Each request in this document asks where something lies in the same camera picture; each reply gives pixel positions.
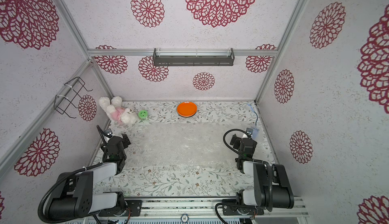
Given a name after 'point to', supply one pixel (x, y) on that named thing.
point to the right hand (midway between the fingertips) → (243, 134)
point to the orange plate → (187, 109)
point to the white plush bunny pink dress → (114, 109)
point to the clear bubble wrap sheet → (181, 144)
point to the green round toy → (143, 114)
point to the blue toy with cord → (255, 128)
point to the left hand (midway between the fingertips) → (116, 138)
